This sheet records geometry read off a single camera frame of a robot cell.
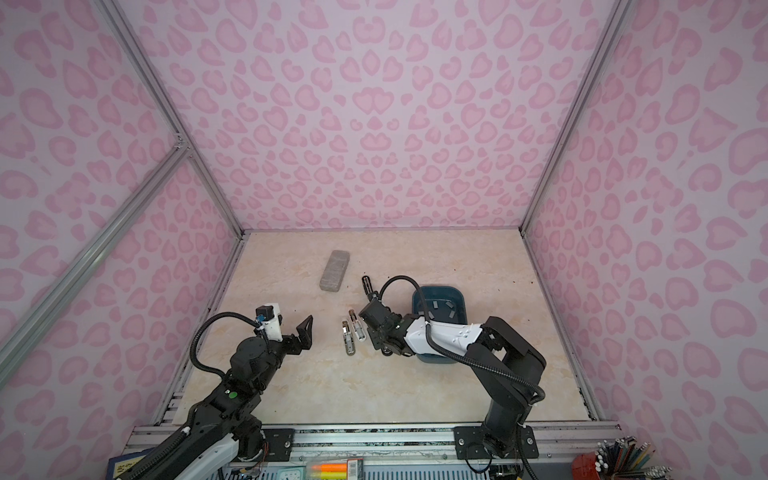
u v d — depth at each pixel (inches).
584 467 25.6
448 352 17.6
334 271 41.0
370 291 39.6
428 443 29.5
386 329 26.5
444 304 38.3
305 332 29.4
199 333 21.7
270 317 27.0
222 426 21.9
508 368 17.8
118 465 27.3
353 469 27.2
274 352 27.2
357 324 36.5
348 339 35.4
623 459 24.3
